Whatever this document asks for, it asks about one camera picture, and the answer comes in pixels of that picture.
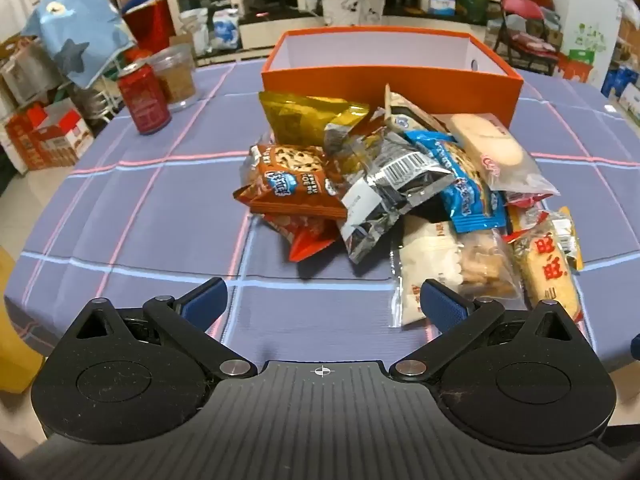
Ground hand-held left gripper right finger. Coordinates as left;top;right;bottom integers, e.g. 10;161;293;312
390;280;587;382

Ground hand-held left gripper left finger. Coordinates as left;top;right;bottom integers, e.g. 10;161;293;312
62;277;257;380

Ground white clear cracker packet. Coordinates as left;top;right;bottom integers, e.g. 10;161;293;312
389;215;526;330

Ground yellow red rice cracker packet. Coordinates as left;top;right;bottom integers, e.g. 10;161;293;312
510;206;585;323

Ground orange white snack packet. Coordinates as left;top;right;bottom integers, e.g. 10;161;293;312
262;212;338;262

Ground silver black snack packet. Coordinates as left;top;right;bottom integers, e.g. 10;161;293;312
337;137;457;265

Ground blue cookie packet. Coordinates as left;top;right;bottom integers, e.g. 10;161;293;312
402;130;507;234

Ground brown chocolate chip cookie packet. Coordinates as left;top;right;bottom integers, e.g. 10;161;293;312
232;144;348;220

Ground clear cream biscuit packet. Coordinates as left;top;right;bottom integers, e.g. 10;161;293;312
445;112;561;206

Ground clear crinkled snack packet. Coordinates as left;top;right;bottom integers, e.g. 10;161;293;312
322;107;401;186

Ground beige black snack packet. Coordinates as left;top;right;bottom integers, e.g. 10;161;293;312
384;84;453;133

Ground gold yellow snack packet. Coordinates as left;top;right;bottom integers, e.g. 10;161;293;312
258;91;371;147

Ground orange cardboard box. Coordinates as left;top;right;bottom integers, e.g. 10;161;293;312
261;29;525;128

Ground blue plaid tablecloth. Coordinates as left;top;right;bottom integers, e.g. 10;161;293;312
0;55;640;396

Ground red soda can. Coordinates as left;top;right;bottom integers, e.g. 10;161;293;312
116;58;172;136

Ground clear plastic jar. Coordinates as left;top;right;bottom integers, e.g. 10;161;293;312
147;42;197;112

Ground red white cardboard box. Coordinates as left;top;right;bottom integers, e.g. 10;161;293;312
4;99;94;172

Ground blue white bag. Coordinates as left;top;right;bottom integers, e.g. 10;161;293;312
212;10;242;47

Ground blue white carton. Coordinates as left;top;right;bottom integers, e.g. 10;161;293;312
601;66;640;123

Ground red storage box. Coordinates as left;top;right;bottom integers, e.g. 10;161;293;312
121;0;171;56

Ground white black television stand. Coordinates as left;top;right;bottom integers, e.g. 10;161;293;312
239;0;493;28

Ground blue star printed cloth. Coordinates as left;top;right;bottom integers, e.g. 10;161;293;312
22;0;138;89

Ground dark green bag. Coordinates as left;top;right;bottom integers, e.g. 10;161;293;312
457;0;490;25

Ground red folding chair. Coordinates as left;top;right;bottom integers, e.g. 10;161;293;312
487;0;563;77

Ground white chest freezer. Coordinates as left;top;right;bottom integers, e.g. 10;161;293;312
532;0;626;86

